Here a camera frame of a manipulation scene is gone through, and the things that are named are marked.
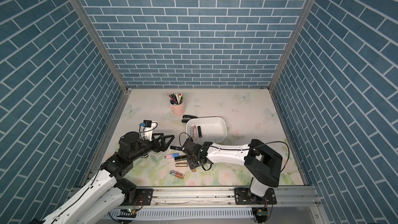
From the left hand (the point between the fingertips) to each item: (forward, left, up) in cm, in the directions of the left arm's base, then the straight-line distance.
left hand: (172, 137), depth 75 cm
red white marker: (+31, +1, -6) cm, 32 cm away
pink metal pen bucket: (+26, +1, -12) cm, 29 cm away
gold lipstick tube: (-7, -4, -17) cm, 19 cm away
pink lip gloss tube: (+13, -10, -17) cm, 24 cm away
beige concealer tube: (-11, -11, -17) cm, 22 cm away
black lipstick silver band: (+13, -13, -17) cm, 25 cm away
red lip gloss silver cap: (-12, -2, -17) cm, 21 cm away
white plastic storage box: (+15, -17, -18) cm, 29 cm away
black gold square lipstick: (-4, -3, -17) cm, 17 cm away
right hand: (-7, -10, -17) cm, 20 cm away
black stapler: (+23, -4, -16) cm, 28 cm away
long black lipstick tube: (+2, +1, -16) cm, 16 cm away
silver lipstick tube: (+13, -8, -17) cm, 23 cm away
